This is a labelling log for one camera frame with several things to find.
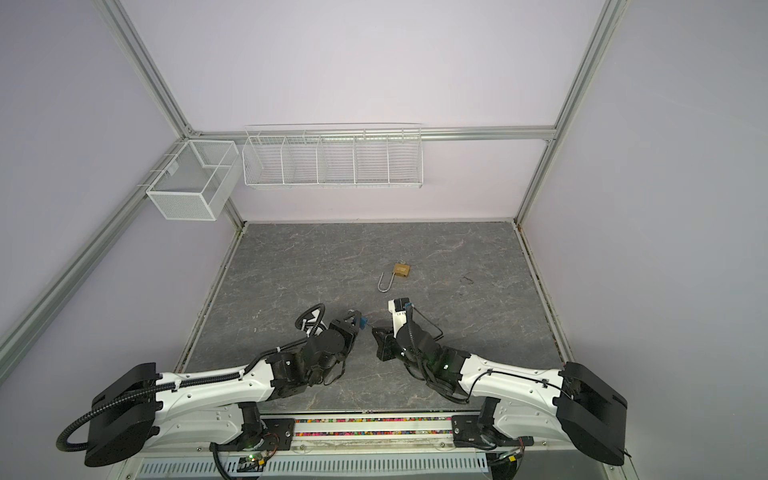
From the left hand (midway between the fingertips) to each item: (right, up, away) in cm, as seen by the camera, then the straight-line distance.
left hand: (365, 321), depth 78 cm
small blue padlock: (0, 0, -1) cm, 1 cm away
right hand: (+2, -3, -1) cm, 4 cm away
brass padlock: (+10, +11, +28) cm, 31 cm away
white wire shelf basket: (-13, +50, +22) cm, 56 cm away
